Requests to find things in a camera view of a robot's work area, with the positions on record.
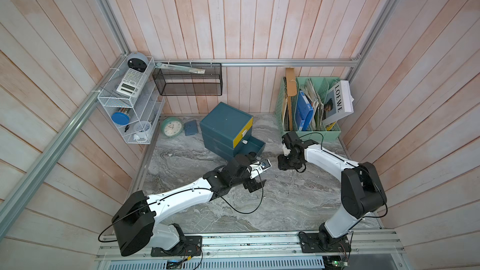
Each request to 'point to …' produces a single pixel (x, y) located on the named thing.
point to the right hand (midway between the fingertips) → (282, 163)
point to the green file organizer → (315, 89)
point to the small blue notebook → (190, 127)
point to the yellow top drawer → (242, 133)
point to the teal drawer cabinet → (228, 130)
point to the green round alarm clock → (172, 127)
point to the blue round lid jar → (121, 117)
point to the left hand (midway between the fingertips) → (256, 170)
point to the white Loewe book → (339, 103)
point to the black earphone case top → (245, 141)
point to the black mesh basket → (192, 79)
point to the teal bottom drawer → (255, 145)
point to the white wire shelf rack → (148, 106)
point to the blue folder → (304, 111)
